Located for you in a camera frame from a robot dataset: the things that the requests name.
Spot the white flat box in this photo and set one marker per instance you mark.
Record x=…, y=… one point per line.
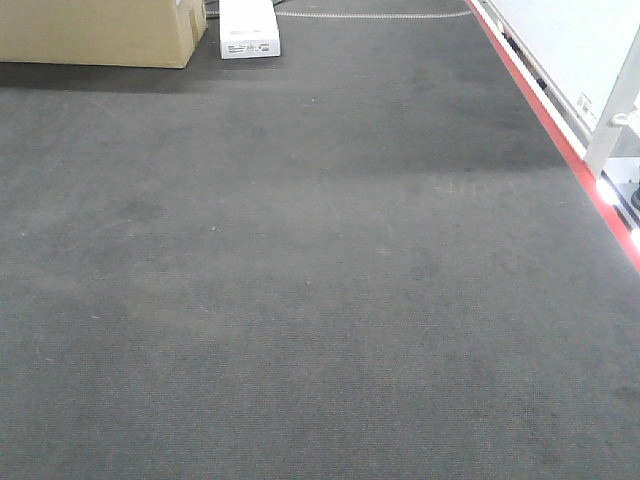
x=250, y=30

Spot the large brown cardboard box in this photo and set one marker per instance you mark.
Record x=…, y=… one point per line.
x=90, y=30

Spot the whiteboard with white post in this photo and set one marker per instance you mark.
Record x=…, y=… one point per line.
x=575, y=50

